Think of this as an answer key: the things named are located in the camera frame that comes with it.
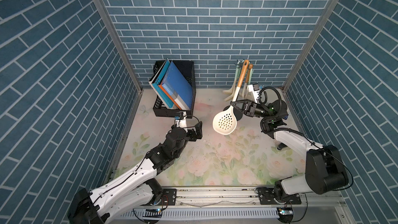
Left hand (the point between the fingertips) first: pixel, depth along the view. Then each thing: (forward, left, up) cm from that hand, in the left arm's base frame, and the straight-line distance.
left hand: (198, 123), depth 75 cm
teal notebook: (+22, +24, +6) cm, 33 cm away
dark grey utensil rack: (0, -18, +9) cm, 20 cm away
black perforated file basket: (+44, +9, -2) cm, 45 cm away
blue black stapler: (+19, -59, -20) cm, 65 cm away
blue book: (+37, +15, -11) cm, 42 cm away
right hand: (+2, -16, +10) cm, 19 cm away
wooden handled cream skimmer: (-3, -12, +5) cm, 14 cm away
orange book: (+21, +17, -3) cm, 27 cm away
